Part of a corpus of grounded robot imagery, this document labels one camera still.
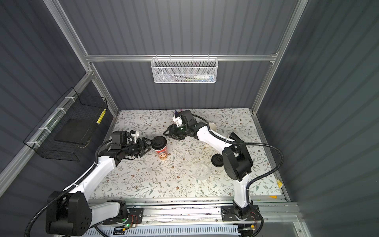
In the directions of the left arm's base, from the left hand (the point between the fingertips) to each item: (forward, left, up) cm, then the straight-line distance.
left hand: (155, 148), depth 82 cm
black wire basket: (+2, +41, +14) cm, 44 cm away
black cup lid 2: (-2, -37, -13) cm, 39 cm away
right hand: (+7, -7, +4) cm, 10 cm away
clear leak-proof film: (-8, -26, -15) cm, 31 cm away
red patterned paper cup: (-1, -3, -7) cm, 7 cm away
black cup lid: (+2, -2, +3) cm, 4 cm away
